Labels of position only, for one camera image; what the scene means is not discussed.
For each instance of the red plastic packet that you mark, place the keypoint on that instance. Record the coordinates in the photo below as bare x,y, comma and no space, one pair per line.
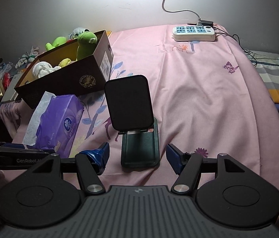
7,80

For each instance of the pink printed bedsheet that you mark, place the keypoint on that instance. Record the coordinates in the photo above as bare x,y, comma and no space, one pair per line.
204,91

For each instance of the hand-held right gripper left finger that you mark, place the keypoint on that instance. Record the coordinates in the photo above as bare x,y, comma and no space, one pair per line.
104,153

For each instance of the yellow plush toy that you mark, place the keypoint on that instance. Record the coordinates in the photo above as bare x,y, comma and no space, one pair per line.
65,62

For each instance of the striped grey yellow cloth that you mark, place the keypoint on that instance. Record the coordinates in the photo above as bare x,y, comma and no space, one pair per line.
275,79

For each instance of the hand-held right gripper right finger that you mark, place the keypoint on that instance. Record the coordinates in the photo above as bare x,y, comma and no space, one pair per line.
173,156

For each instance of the purple tissue pack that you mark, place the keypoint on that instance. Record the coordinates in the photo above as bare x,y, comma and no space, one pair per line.
60,119

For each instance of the black plug adapter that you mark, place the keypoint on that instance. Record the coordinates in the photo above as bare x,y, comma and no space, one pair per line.
206,22

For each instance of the brown cardboard shoebox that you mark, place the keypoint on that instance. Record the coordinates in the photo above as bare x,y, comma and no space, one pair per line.
75,79

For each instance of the green frog plush toy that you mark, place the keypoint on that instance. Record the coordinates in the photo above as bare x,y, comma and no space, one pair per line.
85,44

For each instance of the dark green phone stand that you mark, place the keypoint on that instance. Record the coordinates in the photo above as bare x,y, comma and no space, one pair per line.
129,99

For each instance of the white notebook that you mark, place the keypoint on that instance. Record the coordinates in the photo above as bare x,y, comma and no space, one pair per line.
9,91

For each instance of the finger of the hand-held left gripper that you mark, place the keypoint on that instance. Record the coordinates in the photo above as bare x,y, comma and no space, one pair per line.
43,151

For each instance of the yellow flat box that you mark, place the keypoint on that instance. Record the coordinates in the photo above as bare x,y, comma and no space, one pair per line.
109,34

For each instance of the light green plush toy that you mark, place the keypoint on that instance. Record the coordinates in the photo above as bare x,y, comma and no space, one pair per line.
57,41

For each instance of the white power strip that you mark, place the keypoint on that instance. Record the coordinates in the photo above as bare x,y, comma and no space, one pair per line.
194,36

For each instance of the white fluffy plush toy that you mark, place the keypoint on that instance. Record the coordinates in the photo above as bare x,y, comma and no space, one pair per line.
41,70

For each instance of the white hedgehog plush toy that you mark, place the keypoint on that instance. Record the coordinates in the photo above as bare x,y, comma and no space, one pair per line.
76,32

